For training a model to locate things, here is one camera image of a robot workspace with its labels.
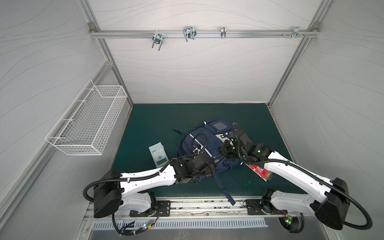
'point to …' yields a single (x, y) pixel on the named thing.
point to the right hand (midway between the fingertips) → (217, 145)
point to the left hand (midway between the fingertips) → (213, 164)
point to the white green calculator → (158, 154)
